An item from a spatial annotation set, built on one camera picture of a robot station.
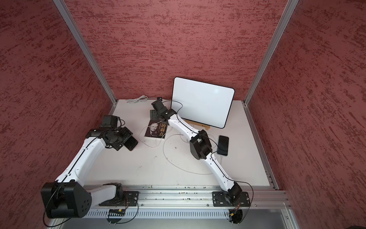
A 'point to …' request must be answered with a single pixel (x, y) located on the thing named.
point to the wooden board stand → (207, 126)
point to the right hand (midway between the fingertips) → (157, 114)
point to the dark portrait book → (157, 129)
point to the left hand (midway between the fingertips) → (128, 140)
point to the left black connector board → (116, 212)
